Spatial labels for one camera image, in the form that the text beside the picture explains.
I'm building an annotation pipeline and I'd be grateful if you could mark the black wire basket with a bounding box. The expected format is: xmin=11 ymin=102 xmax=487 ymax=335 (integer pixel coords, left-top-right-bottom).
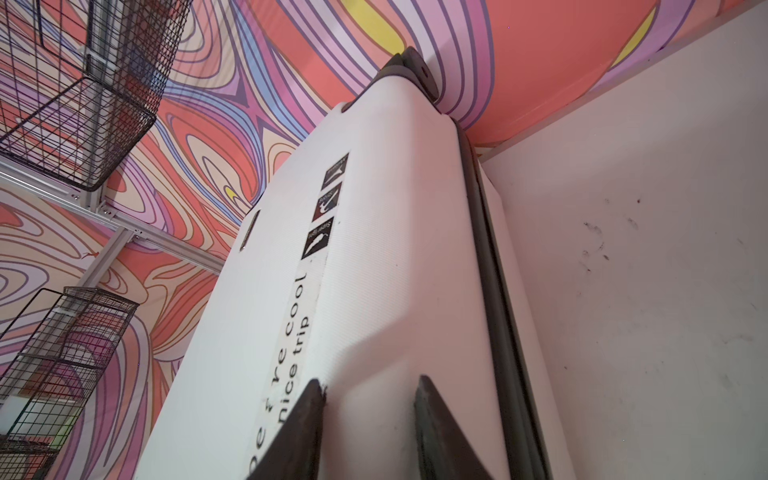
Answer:
xmin=1 ymin=287 xmax=139 ymax=479
xmin=1 ymin=1 xmax=191 ymax=192

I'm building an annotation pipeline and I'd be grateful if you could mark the black wire basket back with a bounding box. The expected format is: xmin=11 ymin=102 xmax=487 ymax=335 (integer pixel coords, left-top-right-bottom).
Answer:
xmin=1 ymin=1 xmax=191 ymax=192

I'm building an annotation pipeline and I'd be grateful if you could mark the black wire basket left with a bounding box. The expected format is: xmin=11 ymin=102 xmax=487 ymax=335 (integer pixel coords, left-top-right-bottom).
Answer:
xmin=1 ymin=287 xmax=139 ymax=479

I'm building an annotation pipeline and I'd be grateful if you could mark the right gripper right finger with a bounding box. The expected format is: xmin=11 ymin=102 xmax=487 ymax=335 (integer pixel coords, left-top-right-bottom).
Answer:
xmin=414 ymin=375 xmax=491 ymax=480

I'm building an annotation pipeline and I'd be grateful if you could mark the black white suitcase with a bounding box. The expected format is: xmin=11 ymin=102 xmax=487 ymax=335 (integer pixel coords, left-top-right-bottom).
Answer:
xmin=135 ymin=48 xmax=575 ymax=479

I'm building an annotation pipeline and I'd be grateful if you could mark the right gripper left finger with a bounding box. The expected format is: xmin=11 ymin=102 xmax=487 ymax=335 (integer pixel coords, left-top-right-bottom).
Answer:
xmin=247 ymin=379 xmax=326 ymax=480

